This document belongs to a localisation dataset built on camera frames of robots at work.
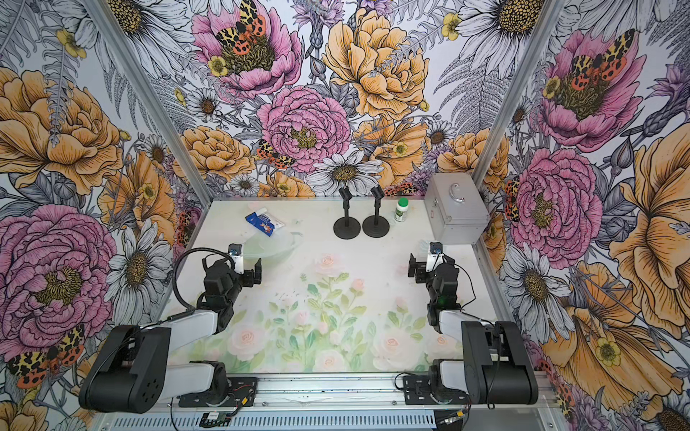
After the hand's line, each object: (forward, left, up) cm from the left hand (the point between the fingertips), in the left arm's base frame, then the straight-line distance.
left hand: (245, 265), depth 91 cm
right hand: (0, -60, +2) cm, 60 cm away
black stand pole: (+20, -34, +11) cm, 41 cm away
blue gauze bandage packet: (+23, 0, -5) cm, 24 cm away
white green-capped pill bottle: (+25, -56, 0) cm, 61 cm away
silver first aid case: (+18, -74, +7) cm, 76 cm away
